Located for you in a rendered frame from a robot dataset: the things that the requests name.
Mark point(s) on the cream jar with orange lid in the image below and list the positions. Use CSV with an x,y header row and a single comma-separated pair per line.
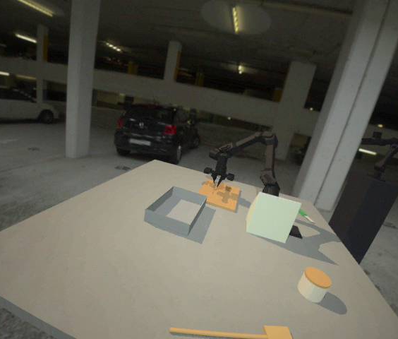
x,y
314,284

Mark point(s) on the light brown wooden board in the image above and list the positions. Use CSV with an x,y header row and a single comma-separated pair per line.
x,y
224,196

